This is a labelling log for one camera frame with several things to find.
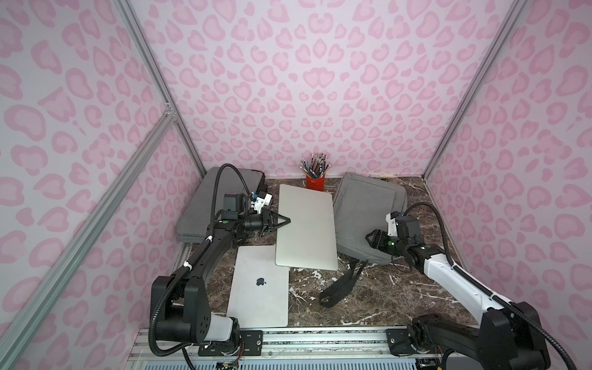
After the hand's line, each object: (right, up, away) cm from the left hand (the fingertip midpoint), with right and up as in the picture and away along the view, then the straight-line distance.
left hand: (290, 222), depth 77 cm
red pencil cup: (+10, +15, +30) cm, 35 cm away
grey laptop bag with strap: (+30, +5, +27) cm, 41 cm away
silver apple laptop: (-11, -26, +4) cm, 28 cm away
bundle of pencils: (+11, +22, +30) cm, 38 cm away
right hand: (+30, -7, +9) cm, 33 cm away
